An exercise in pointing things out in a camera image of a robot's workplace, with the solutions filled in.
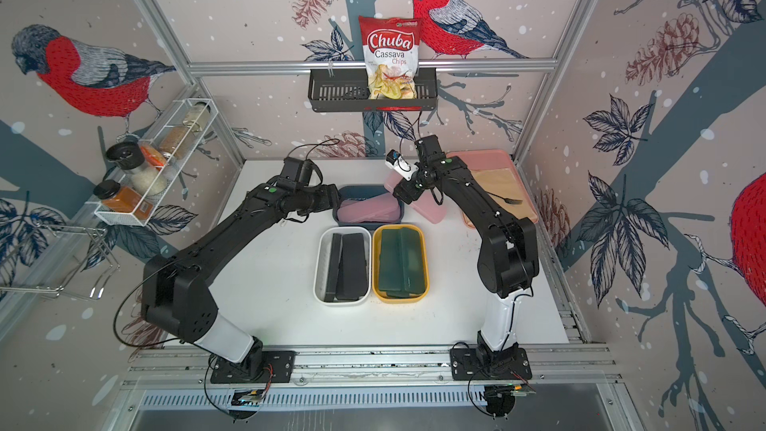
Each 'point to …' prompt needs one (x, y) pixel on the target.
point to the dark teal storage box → (349, 193)
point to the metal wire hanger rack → (92, 270)
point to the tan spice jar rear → (178, 140)
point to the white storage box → (324, 247)
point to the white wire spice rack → (157, 163)
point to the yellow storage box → (379, 295)
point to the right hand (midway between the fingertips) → (401, 181)
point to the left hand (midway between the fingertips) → (337, 193)
